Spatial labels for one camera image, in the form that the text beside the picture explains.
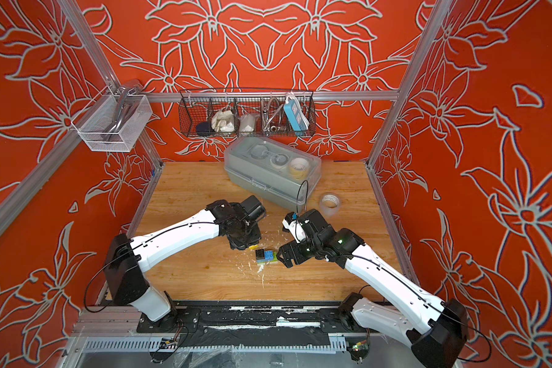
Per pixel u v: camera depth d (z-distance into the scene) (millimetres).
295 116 871
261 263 854
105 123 830
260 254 802
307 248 611
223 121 916
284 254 640
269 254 819
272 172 904
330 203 1011
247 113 992
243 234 642
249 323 739
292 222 662
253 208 614
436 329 375
